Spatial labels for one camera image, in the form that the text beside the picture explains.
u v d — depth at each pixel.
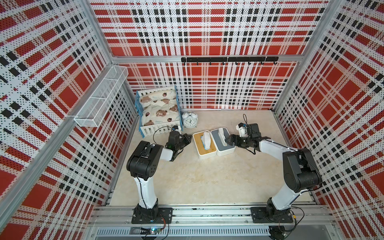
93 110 0.72
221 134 0.95
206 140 0.91
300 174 0.47
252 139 0.74
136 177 0.54
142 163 0.51
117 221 0.74
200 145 0.94
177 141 0.81
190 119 1.04
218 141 0.96
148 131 1.02
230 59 0.89
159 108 1.11
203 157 0.92
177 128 0.93
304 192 0.50
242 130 0.88
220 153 0.94
